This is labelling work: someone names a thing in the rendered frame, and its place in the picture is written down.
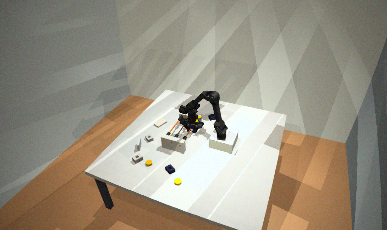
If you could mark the tan flat block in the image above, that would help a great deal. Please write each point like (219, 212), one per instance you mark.
(160, 123)

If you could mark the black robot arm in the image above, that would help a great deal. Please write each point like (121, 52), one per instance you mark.
(213, 97)

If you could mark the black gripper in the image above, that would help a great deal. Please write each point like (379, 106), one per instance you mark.
(185, 123)

